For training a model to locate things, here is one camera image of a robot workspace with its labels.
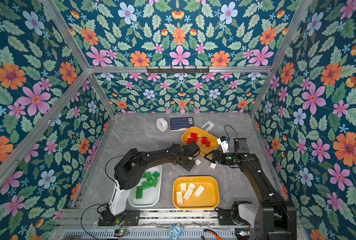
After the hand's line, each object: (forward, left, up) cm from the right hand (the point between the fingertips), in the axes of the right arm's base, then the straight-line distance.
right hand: (210, 156), depth 80 cm
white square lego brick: (+3, +6, -13) cm, 15 cm away
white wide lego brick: (-14, +6, -12) cm, 20 cm away
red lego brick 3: (+17, -1, -13) cm, 22 cm away
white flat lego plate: (+1, -3, -13) cm, 14 cm away
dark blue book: (+37, +18, -13) cm, 43 cm away
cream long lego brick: (-18, +17, -13) cm, 28 cm away
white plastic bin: (-15, +36, -14) cm, 42 cm away
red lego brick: (+21, +12, -14) cm, 27 cm away
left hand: (+2, +10, -11) cm, 15 cm away
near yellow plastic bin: (-18, +1, -13) cm, 22 cm away
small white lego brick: (-12, +15, -13) cm, 23 cm away
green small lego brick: (-9, +32, -14) cm, 37 cm away
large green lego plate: (-15, +39, -12) cm, 43 cm away
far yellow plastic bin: (+22, +1, -9) cm, 23 cm away
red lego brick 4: (+19, +2, -12) cm, 22 cm away
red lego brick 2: (+23, +8, -12) cm, 27 cm away
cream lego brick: (-14, +12, -12) cm, 23 cm away
